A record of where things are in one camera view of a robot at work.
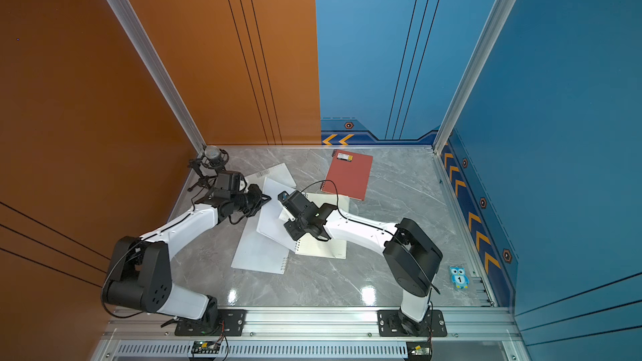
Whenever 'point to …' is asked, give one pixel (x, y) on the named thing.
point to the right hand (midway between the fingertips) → (292, 223)
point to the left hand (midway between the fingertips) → (273, 192)
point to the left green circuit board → (204, 347)
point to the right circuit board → (419, 350)
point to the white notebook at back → (280, 174)
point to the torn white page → (269, 223)
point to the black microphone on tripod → (211, 161)
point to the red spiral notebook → (348, 174)
